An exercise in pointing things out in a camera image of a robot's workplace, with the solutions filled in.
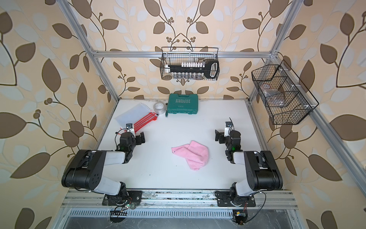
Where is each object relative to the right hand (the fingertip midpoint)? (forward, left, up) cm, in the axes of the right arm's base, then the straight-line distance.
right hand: (224, 130), depth 94 cm
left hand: (+1, +61, +1) cm, 61 cm away
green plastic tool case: (+26, +27, -1) cm, 38 cm away
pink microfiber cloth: (-15, +19, -3) cm, 25 cm away
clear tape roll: (+27, +47, -5) cm, 54 cm away
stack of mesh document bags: (+18, +61, -4) cm, 64 cm away
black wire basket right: (-1, -28, +27) cm, 39 cm away
